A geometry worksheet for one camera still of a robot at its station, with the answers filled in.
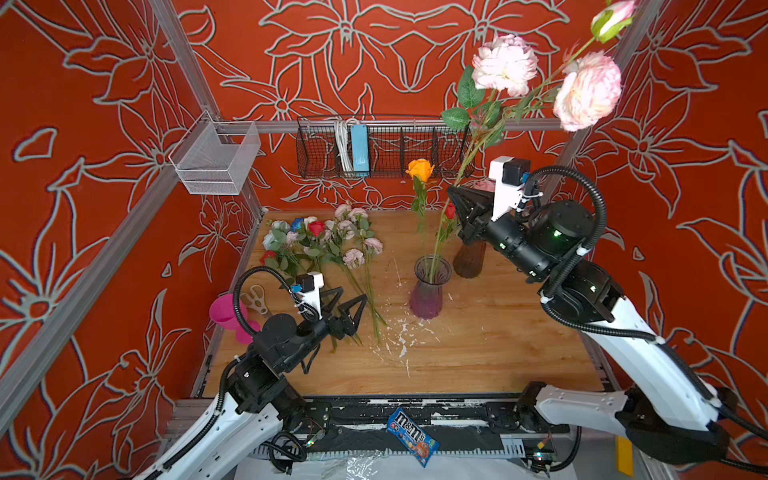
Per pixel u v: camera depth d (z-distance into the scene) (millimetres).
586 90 285
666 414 380
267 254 1011
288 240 1058
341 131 875
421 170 738
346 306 579
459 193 487
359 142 891
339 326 574
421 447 683
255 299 948
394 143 959
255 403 482
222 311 825
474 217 465
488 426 725
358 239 1046
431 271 816
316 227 1003
